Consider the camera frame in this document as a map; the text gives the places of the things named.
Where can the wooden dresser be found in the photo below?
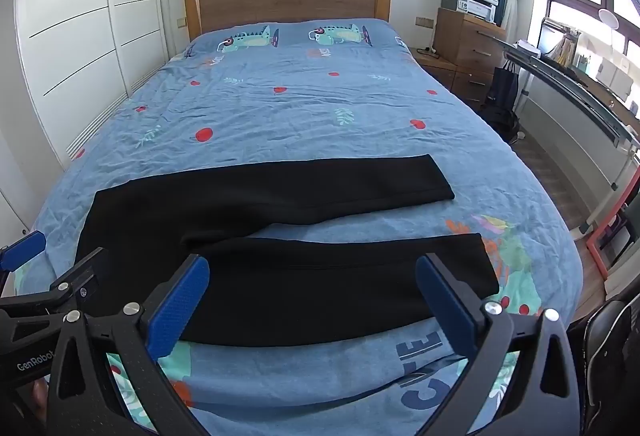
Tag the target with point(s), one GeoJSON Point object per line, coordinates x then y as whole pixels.
{"type": "Point", "coordinates": [470, 51]}

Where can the round white desk lamp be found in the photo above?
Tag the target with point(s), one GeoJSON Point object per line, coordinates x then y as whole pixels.
{"type": "Point", "coordinates": [608, 19]}

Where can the white storage boxes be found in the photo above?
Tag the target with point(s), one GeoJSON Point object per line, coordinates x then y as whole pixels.
{"type": "Point", "coordinates": [614, 73]}

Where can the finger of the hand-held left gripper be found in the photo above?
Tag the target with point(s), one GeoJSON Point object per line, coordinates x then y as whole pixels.
{"type": "Point", "coordinates": [22, 250]}
{"type": "Point", "coordinates": [82, 278]}

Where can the black office chair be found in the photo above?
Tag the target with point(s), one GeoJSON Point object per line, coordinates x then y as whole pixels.
{"type": "Point", "coordinates": [612, 356]}

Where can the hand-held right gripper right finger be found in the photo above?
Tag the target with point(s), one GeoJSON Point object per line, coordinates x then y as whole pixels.
{"type": "Point", "coordinates": [445, 303]}

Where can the white wardrobe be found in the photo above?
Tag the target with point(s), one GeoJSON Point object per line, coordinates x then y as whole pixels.
{"type": "Point", "coordinates": [75, 16]}

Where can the long desk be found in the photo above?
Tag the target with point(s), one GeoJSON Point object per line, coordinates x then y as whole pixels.
{"type": "Point", "coordinates": [575, 91]}

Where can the white printer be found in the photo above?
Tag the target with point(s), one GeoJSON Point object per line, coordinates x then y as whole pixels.
{"type": "Point", "coordinates": [472, 1]}

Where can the black bag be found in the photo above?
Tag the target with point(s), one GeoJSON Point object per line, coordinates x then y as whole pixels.
{"type": "Point", "coordinates": [502, 91]}

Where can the red stool frame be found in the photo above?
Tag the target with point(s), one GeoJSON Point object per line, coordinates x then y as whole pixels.
{"type": "Point", "coordinates": [602, 246]}

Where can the black pants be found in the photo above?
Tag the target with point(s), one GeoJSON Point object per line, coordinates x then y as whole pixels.
{"type": "Point", "coordinates": [300, 276]}

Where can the wooden nightstand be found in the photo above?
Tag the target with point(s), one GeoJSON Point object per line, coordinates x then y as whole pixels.
{"type": "Point", "coordinates": [437, 68]}

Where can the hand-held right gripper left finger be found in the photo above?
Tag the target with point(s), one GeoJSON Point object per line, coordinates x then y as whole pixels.
{"type": "Point", "coordinates": [180, 303]}

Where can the blue printed bed sheet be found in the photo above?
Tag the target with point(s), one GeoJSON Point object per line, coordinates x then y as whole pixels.
{"type": "Point", "coordinates": [300, 116]}

